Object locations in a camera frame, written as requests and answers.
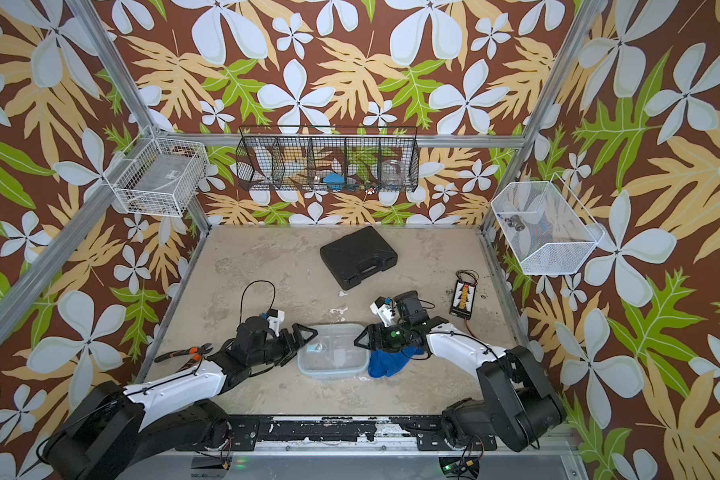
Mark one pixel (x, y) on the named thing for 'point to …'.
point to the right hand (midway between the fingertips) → (361, 342)
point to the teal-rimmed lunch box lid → (333, 351)
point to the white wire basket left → (158, 176)
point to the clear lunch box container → (332, 376)
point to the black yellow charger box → (463, 299)
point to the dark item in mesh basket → (516, 222)
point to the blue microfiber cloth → (385, 363)
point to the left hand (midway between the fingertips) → (314, 336)
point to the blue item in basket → (334, 180)
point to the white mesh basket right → (549, 230)
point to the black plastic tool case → (358, 255)
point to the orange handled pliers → (196, 352)
